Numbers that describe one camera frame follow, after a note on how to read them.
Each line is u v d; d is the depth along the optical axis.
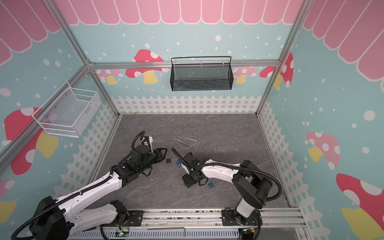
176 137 1.06
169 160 0.94
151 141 0.74
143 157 0.61
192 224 0.74
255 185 0.46
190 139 1.06
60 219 0.39
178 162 0.93
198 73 0.94
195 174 0.61
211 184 0.85
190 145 1.02
